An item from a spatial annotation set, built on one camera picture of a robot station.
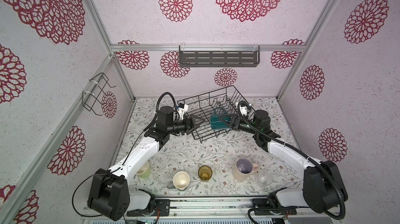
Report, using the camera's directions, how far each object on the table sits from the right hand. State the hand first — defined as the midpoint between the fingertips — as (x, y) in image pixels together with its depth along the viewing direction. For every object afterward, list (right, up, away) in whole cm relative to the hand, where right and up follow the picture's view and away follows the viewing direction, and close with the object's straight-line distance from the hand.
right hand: (221, 117), depth 76 cm
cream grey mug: (-20, -33, +5) cm, 39 cm away
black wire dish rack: (-7, +8, +41) cm, 42 cm away
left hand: (-10, -3, -1) cm, 10 cm away
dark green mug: (-1, -2, -3) cm, 3 cm away
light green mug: (-38, -26, 0) cm, 46 cm away
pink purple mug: (+13, -28, +8) cm, 31 cm away
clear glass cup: (+24, -32, +7) cm, 41 cm away
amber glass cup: (-8, -30, +7) cm, 32 cm away
